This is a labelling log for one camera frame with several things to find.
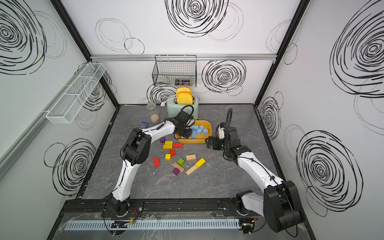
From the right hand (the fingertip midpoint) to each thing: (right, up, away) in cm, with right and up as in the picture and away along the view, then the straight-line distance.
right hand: (213, 140), depth 85 cm
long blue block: (-11, +6, +16) cm, 20 cm away
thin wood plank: (-21, -15, +2) cm, 26 cm away
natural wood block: (-13, -11, +4) cm, 17 cm away
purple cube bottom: (-21, -18, +1) cm, 28 cm away
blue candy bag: (-47, +8, +21) cm, 52 cm away
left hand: (-15, +2, +18) cm, 23 cm away
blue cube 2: (-3, +3, +16) cm, 17 cm away
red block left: (-34, -13, +3) cm, 36 cm away
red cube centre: (-24, -9, +7) cm, 27 cm away
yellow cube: (-27, -10, +5) cm, 29 cm away
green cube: (-19, -13, +2) cm, 23 cm away
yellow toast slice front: (-17, +24, +13) cm, 32 cm away
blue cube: (-5, +7, +17) cm, 19 cm away
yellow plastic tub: (-7, -1, +15) cm, 17 cm away
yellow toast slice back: (-18, +29, +12) cm, 37 cm away
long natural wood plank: (-12, -17, +1) cm, 21 cm away
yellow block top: (-28, -3, +12) cm, 30 cm away
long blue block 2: (-11, +2, +15) cm, 19 cm away
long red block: (-22, -5, +13) cm, 26 cm away
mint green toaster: (-25, +19, +17) cm, 36 cm away
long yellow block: (-7, -14, +4) cm, 16 cm away
